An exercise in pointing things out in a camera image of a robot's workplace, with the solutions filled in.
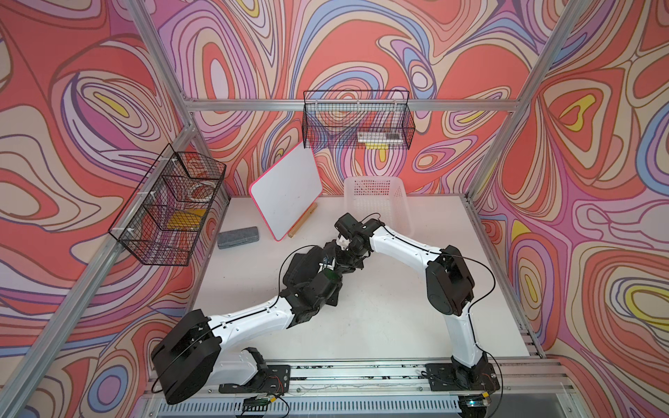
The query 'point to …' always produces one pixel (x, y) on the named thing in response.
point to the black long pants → (303, 266)
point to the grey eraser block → (238, 237)
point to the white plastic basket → (383, 198)
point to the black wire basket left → (165, 222)
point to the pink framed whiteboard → (286, 192)
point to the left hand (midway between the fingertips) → (335, 284)
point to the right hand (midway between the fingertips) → (337, 277)
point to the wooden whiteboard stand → (303, 219)
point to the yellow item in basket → (186, 219)
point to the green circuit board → (256, 401)
